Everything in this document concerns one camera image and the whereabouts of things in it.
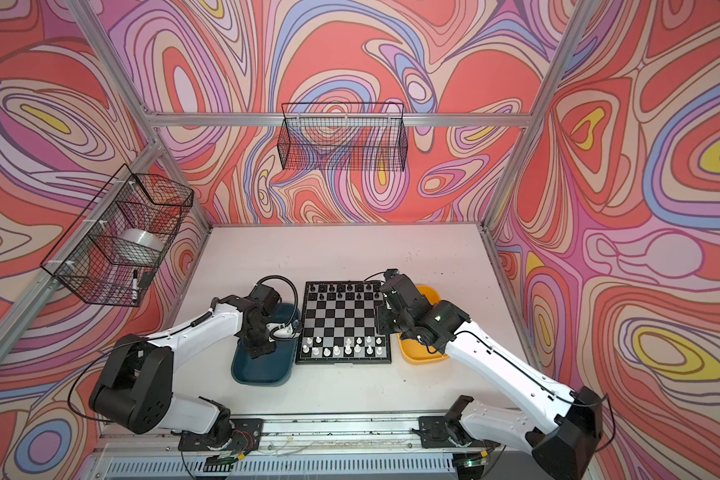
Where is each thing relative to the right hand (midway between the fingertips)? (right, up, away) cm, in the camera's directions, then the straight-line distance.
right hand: (383, 322), depth 75 cm
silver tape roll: (-60, +22, -2) cm, 64 cm away
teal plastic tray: (-30, -13, +3) cm, 33 cm away
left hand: (-33, -9, +13) cm, 36 cm away
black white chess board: (-13, -4, +15) cm, 20 cm away
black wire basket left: (-68, +18, -1) cm, 71 cm away
